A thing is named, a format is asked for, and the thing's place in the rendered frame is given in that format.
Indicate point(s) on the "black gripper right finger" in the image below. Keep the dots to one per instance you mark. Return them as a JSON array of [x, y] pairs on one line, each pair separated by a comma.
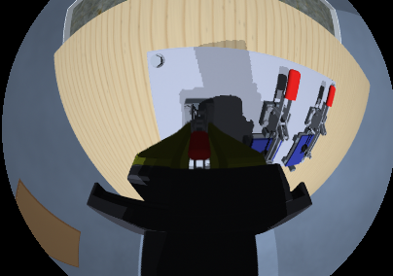
[[230, 152]]

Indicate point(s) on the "blue rectangular block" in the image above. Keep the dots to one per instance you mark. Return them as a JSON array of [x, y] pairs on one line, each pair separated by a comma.
[[260, 143], [296, 155]]

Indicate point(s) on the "grey fixture plate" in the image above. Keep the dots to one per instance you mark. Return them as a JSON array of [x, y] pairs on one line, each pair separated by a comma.
[[239, 81]]

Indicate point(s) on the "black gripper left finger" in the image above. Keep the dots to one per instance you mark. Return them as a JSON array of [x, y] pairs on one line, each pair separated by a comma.
[[169, 151]]

